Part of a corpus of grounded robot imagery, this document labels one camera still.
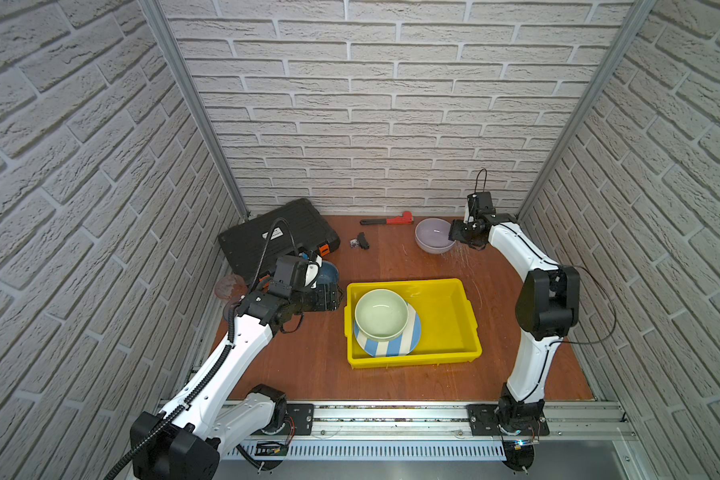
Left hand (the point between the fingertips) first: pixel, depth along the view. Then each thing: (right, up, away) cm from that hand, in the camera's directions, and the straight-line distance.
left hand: (332, 289), depth 77 cm
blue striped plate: (+19, -17, +4) cm, 25 cm away
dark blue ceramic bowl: (-4, +2, +23) cm, 23 cm away
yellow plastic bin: (+34, -11, +13) cm, 38 cm away
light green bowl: (+13, -9, +11) cm, 19 cm away
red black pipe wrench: (+24, +23, +42) cm, 53 cm away
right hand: (+40, +17, +20) cm, 47 cm away
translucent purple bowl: (+33, +15, +32) cm, 49 cm away
